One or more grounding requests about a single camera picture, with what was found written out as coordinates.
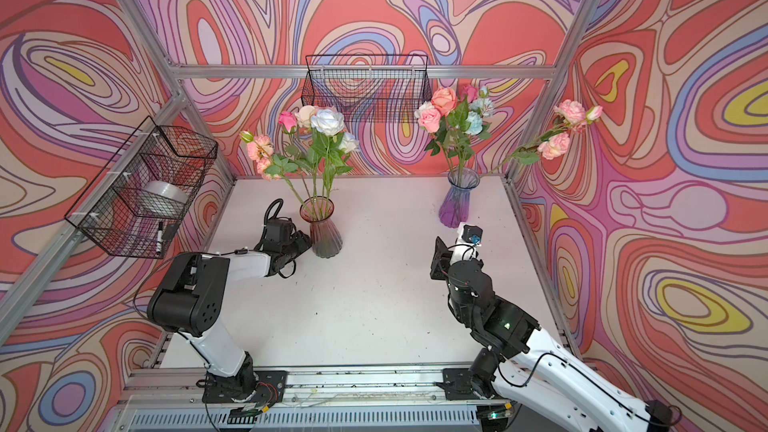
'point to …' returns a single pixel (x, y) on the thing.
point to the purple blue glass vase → (455, 210)
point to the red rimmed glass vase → (326, 241)
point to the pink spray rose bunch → (270, 166)
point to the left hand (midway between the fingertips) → (309, 237)
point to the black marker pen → (160, 237)
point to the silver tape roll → (168, 190)
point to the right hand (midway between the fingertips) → (447, 246)
